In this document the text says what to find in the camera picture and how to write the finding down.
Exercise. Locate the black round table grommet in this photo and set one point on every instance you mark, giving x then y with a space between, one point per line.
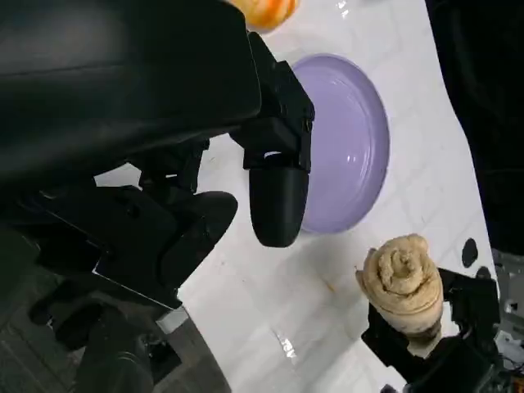
469 251

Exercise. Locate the grey workshop equipment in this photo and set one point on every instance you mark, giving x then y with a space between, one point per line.
511 311

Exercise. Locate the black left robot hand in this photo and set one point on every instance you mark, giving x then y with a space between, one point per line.
123 82

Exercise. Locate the beige towel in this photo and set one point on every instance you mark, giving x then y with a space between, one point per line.
405 286

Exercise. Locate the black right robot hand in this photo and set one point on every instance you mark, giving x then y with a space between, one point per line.
458 364

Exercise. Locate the black robot body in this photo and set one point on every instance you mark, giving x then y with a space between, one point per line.
114 352

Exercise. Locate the lilac plate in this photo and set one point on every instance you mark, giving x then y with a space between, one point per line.
348 143

